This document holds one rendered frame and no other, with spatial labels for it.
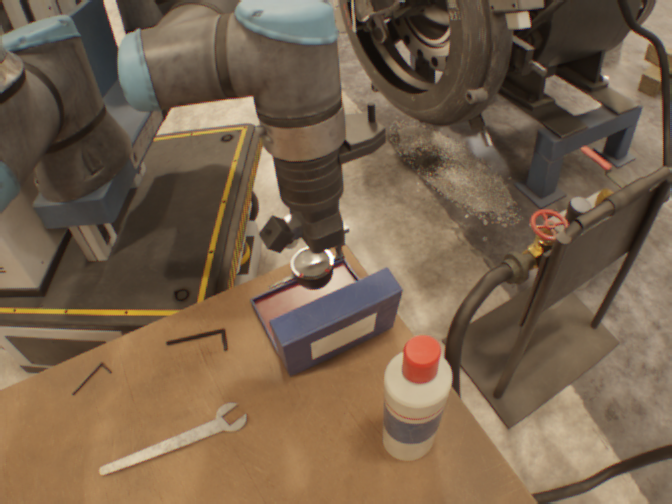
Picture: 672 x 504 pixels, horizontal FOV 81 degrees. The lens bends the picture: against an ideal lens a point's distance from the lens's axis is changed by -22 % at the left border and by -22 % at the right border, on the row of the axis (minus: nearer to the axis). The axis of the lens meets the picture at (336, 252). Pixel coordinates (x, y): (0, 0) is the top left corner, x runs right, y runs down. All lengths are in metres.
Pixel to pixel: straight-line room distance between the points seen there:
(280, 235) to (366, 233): 0.91
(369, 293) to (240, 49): 0.32
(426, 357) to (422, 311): 0.88
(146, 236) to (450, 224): 0.89
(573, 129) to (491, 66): 0.50
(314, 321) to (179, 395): 0.24
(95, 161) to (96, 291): 0.40
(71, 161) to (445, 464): 0.69
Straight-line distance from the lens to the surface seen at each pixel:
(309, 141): 0.48
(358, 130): 0.55
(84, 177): 0.79
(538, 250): 0.86
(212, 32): 0.46
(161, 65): 0.46
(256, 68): 0.44
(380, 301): 0.59
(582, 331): 1.35
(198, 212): 1.16
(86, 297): 1.12
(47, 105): 0.68
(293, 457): 0.62
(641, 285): 1.55
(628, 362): 1.36
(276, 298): 0.74
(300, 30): 0.42
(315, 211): 0.55
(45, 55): 0.73
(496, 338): 1.26
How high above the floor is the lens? 1.05
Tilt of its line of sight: 48 degrees down
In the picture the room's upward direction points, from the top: 7 degrees counter-clockwise
